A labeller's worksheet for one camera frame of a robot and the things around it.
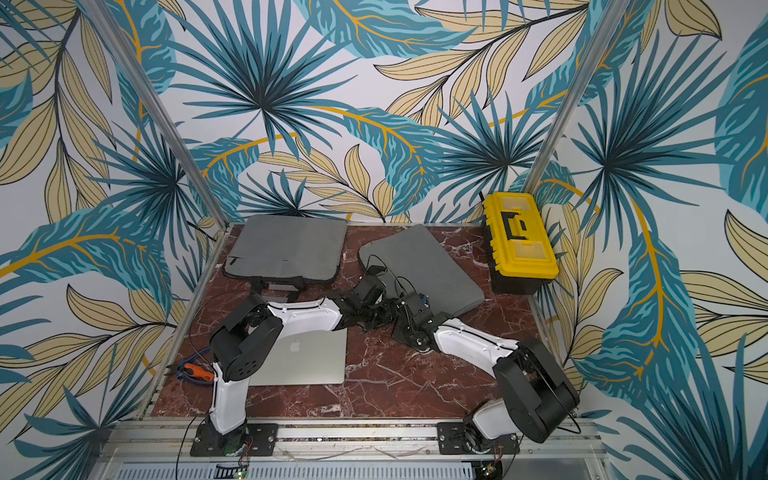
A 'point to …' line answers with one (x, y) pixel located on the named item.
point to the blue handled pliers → (173, 370)
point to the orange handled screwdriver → (194, 370)
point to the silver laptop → (309, 357)
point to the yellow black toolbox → (521, 257)
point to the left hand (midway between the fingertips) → (400, 319)
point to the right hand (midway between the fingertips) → (396, 332)
